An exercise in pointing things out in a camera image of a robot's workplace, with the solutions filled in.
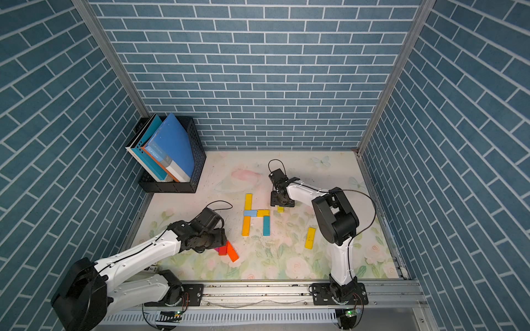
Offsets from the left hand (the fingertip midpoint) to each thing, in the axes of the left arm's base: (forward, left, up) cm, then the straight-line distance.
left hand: (225, 242), depth 83 cm
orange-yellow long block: (+6, -8, -3) cm, 10 cm away
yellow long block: (+21, -7, -3) cm, 22 cm away
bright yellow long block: (+2, -35, -2) cm, 35 cm away
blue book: (+43, +31, +13) cm, 54 cm away
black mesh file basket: (+27, +39, +4) cm, 48 cm away
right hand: (+21, -23, -3) cm, 31 cm away
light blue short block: (+15, -10, -3) cm, 18 cm away
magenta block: (-2, +3, -1) cm, 4 cm away
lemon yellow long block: (+16, -23, -2) cm, 28 cm away
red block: (-3, +1, -1) cm, 3 cm away
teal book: (+29, +36, +25) cm, 52 cm away
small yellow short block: (+14, -14, -2) cm, 20 cm away
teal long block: (+9, -17, -3) cm, 19 cm away
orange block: (-3, -3, -4) cm, 5 cm away
